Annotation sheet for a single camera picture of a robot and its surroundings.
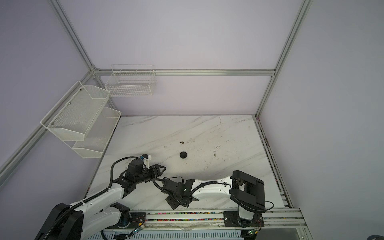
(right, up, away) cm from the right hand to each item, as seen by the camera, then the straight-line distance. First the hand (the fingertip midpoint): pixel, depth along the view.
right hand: (170, 200), depth 78 cm
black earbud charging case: (+5, +21, +21) cm, 30 cm away
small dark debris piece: (+3, +29, +27) cm, 39 cm away
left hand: (-6, +14, +8) cm, 17 cm away
